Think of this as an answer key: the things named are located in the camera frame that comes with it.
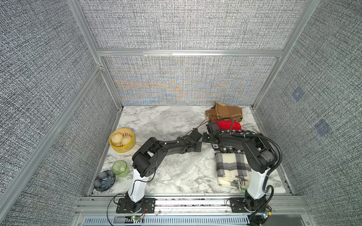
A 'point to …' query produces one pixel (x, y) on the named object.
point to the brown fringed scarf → (221, 111)
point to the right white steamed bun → (126, 139)
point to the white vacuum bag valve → (185, 128)
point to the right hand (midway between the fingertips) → (203, 134)
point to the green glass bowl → (119, 168)
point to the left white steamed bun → (116, 137)
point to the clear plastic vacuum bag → (174, 122)
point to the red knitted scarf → (228, 125)
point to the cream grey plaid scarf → (233, 170)
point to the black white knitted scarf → (230, 149)
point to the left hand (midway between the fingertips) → (200, 145)
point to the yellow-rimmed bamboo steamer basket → (119, 147)
